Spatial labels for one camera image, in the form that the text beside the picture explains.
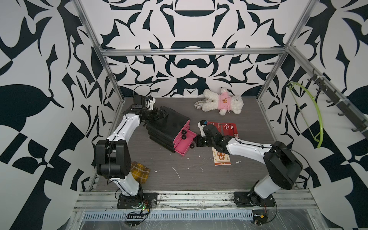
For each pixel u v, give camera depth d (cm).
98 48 89
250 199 67
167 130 83
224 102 108
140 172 82
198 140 78
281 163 46
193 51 89
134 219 72
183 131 83
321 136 66
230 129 102
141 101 71
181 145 90
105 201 76
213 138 68
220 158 89
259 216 70
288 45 88
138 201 67
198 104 112
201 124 81
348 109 55
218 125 104
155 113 79
